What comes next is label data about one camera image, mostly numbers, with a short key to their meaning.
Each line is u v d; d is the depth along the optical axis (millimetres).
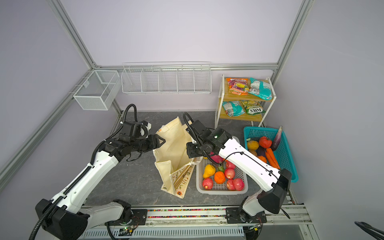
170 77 990
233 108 964
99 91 957
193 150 620
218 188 825
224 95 819
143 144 639
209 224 725
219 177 811
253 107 966
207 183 788
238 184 735
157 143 685
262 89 823
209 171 829
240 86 826
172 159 890
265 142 919
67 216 378
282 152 909
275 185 394
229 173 823
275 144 938
